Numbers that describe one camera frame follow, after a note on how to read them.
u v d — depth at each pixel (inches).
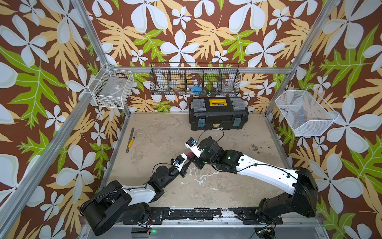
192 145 25.5
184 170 28.1
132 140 40.8
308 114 32.1
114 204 17.0
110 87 33.9
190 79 38.6
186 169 28.2
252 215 29.0
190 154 26.5
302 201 15.6
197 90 37.3
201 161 26.0
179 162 25.8
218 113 38.7
